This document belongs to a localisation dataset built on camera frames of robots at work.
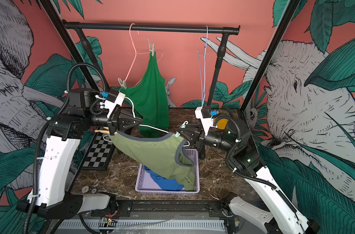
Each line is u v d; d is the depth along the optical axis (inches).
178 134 20.4
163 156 24.0
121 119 18.6
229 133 15.8
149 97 30.6
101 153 36.2
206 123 17.6
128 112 19.3
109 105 17.6
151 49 26.1
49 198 14.2
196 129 18.5
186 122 19.4
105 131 22.1
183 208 29.6
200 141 17.6
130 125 20.0
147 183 32.7
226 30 20.1
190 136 20.6
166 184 30.8
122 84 22.1
